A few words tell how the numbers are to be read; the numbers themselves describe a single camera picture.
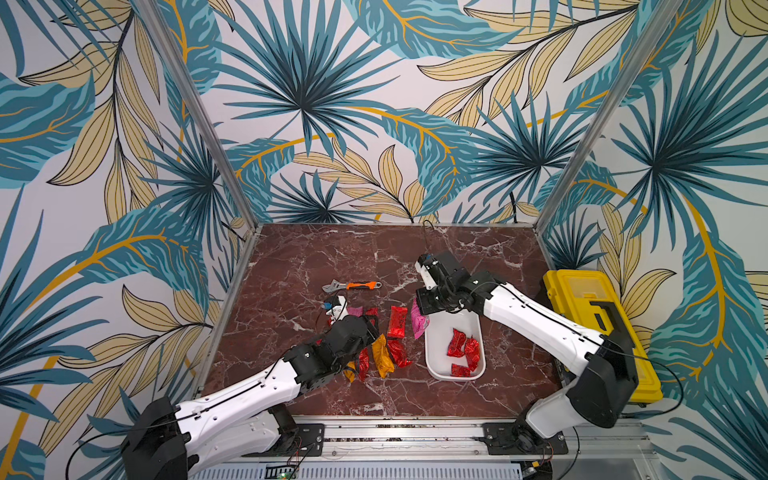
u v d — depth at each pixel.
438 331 0.90
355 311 0.94
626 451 0.76
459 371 0.83
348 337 0.56
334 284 1.01
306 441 0.73
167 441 0.39
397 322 0.93
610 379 0.41
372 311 0.93
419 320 0.76
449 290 0.59
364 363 0.82
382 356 0.82
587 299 0.80
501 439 0.73
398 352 0.84
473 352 0.85
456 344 0.86
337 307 0.70
